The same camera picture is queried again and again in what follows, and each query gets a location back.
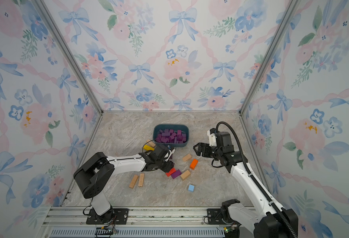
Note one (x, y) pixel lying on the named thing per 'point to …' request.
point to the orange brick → (193, 163)
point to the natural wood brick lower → (185, 174)
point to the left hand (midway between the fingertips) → (171, 163)
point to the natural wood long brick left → (134, 181)
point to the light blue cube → (191, 188)
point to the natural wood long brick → (141, 182)
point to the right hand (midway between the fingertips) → (200, 139)
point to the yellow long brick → (148, 148)
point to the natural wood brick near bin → (151, 143)
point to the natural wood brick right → (186, 157)
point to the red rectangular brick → (171, 171)
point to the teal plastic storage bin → (176, 135)
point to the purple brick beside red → (176, 174)
